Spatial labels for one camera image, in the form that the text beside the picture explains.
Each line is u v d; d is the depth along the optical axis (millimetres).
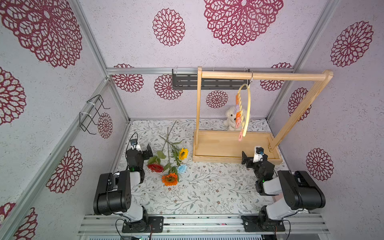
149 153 857
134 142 779
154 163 898
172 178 855
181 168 893
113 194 456
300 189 451
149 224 729
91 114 771
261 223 675
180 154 947
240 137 1084
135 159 695
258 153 773
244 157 836
